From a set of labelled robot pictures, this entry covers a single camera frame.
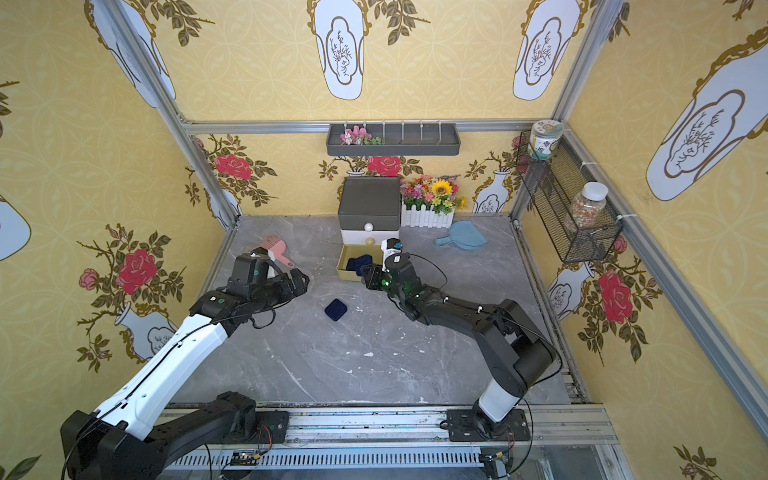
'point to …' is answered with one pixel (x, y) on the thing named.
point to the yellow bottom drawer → (350, 251)
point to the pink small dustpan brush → (278, 247)
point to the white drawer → (365, 237)
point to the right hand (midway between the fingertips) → (370, 262)
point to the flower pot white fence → (426, 201)
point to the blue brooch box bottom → (363, 260)
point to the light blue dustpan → (465, 235)
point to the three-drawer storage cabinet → (369, 194)
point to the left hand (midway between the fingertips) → (286, 282)
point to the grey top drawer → (370, 221)
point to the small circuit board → (244, 459)
